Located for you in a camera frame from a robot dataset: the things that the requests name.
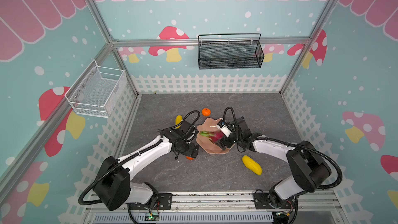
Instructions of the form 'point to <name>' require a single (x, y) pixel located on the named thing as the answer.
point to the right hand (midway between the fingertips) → (219, 135)
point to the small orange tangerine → (205, 112)
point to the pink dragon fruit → (215, 136)
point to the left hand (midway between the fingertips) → (188, 153)
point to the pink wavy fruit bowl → (207, 143)
